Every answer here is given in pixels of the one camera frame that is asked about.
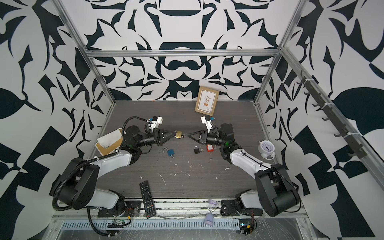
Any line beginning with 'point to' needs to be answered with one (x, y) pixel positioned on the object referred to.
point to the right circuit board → (246, 225)
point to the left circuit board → (118, 223)
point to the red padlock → (210, 148)
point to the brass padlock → (178, 134)
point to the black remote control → (150, 209)
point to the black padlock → (196, 150)
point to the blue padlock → (170, 152)
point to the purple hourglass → (209, 218)
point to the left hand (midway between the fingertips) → (175, 131)
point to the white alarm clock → (267, 149)
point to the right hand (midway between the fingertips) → (189, 137)
